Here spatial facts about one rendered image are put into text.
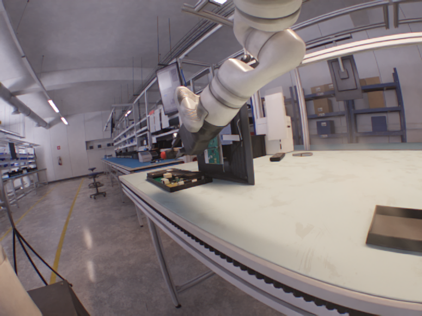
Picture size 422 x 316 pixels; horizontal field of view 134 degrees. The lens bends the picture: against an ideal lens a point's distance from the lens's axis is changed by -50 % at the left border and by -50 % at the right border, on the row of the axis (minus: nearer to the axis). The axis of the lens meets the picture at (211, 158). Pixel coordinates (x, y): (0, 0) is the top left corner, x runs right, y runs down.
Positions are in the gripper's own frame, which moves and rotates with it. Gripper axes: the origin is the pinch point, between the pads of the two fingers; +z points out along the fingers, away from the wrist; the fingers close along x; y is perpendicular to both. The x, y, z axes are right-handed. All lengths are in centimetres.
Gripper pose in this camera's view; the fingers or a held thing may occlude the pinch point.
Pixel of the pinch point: (172, 155)
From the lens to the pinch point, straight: 47.1
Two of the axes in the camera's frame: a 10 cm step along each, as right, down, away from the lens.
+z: -4.7, 4.5, 7.6
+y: 8.0, -1.5, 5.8
